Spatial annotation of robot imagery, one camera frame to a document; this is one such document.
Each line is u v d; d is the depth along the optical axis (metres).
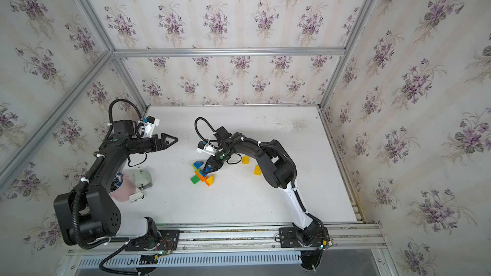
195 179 0.86
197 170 0.86
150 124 0.75
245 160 0.93
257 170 0.91
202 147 0.83
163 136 0.73
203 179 0.86
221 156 0.82
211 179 0.86
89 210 0.41
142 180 0.82
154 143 0.72
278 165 0.57
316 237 0.69
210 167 0.86
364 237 0.76
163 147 0.73
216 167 0.80
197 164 0.86
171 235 0.75
